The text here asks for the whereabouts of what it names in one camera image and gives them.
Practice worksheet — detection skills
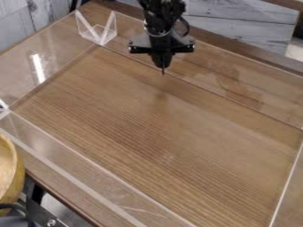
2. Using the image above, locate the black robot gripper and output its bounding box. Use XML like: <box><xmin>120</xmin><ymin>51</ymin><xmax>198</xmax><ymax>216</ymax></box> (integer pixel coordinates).
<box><xmin>128</xmin><ymin>28</ymin><xmax>195</xmax><ymax>72</ymax></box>

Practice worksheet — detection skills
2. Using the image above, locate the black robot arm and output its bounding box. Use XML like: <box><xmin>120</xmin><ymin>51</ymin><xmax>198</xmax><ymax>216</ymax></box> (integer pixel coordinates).
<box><xmin>128</xmin><ymin>0</ymin><xmax>195</xmax><ymax>71</ymax></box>

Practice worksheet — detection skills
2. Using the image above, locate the brown wooden bowl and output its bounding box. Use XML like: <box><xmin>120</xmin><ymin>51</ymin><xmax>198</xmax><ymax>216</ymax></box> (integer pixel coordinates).
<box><xmin>0</xmin><ymin>132</ymin><xmax>27</xmax><ymax>218</ymax></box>

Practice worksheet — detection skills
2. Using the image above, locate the clear acrylic corner bracket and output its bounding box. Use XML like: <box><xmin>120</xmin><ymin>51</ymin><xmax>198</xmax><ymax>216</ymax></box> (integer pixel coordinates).
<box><xmin>75</xmin><ymin>11</ymin><xmax>118</xmax><ymax>46</ymax></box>

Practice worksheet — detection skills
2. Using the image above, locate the clear acrylic tray enclosure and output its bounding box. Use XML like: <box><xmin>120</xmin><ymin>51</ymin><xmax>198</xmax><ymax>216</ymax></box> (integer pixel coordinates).
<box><xmin>0</xmin><ymin>4</ymin><xmax>303</xmax><ymax>227</ymax></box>

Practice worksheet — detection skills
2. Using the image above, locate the black metal table frame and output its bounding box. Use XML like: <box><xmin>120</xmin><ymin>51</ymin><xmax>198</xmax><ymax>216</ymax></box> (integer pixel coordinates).
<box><xmin>23</xmin><ymin>174</ymin><xmax>96</xmax><ymax>227</ymax></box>

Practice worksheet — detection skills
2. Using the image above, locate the black cable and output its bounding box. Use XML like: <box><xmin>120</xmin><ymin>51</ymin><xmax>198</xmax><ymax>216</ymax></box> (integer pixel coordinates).
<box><xmin>0</xmin><ymin>201</ymin><xmax>39</xmax><ymax>227</ymax></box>

